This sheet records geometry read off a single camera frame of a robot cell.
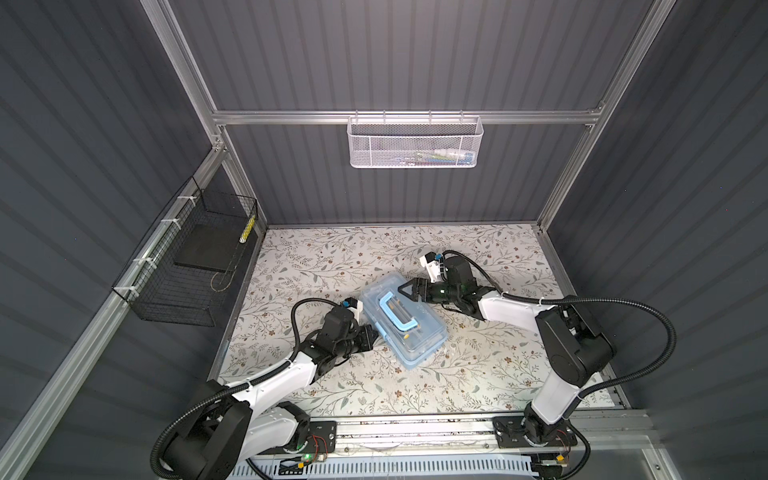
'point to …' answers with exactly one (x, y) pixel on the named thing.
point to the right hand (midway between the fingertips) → (407, 295)
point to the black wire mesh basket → (183, 270)
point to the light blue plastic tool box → (410, 330)
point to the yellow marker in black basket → (249, 227)
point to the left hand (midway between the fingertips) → (381, 333)
